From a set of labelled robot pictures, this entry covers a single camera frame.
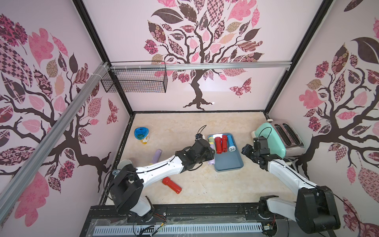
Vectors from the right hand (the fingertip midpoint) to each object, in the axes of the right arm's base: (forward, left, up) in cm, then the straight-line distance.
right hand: (244, 148), depth 89 cm
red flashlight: (+9, +15, -4) cm, 18 cm away
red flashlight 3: (-18, +47, -4) cm, 51 cm away
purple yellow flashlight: (-12, +22, +7) cm, 26 cm away
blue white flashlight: (+3, +6, -5) cm, 9 cm away
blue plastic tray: (0, +9, -10) cm, 14 cm away
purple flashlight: (-2, +56, -5) cm, 56 cm away
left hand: (-7, +21, +6) cm, 23 cm away
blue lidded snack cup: (+11, +66, +2) cm, 67 cm away
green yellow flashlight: (+9, +20, -4) cm, 22 cm away
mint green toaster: (0, -21, +9) cm, 22 cm away
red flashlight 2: (+7, +11, -5) cm, 14 cm away
